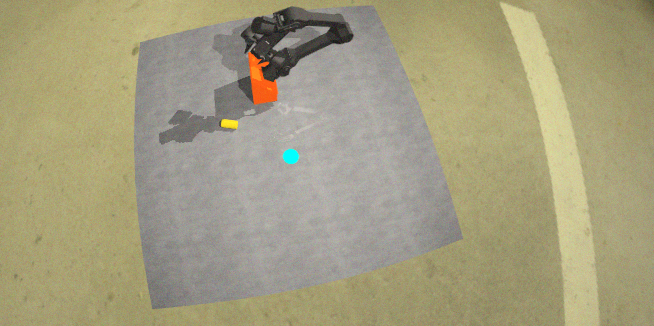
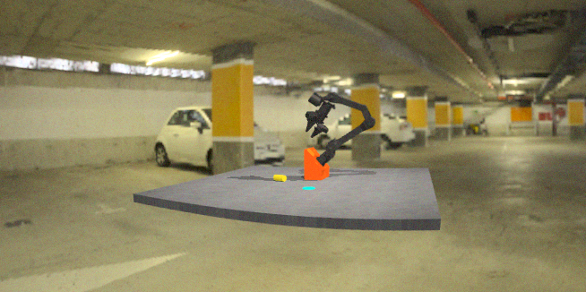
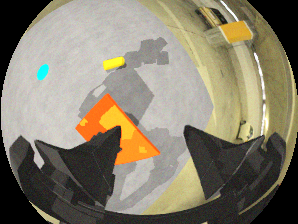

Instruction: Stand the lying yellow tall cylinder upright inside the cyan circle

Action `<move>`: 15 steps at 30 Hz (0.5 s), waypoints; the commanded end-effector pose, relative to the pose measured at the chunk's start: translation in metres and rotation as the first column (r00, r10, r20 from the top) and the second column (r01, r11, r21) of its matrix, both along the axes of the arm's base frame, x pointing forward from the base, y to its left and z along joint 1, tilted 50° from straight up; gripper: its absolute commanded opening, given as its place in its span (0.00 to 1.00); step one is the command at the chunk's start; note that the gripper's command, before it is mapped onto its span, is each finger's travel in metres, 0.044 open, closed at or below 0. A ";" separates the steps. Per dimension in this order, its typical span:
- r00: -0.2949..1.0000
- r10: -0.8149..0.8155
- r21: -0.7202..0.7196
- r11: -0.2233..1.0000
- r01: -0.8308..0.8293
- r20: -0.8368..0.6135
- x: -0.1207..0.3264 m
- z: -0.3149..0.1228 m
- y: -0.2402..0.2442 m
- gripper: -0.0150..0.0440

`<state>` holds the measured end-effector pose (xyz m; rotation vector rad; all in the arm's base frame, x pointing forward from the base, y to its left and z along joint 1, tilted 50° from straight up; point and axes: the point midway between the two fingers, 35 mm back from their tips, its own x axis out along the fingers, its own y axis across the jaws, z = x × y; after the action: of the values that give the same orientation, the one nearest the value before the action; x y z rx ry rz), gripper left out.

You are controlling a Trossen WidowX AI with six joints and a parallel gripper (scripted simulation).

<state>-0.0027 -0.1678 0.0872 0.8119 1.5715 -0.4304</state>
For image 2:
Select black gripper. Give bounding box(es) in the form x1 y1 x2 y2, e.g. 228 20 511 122
306 109 329 138

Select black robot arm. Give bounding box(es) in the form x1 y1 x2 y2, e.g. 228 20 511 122
306 91 375 167

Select yellow cylinder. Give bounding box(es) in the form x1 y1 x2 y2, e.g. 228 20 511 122
273 175 287 182

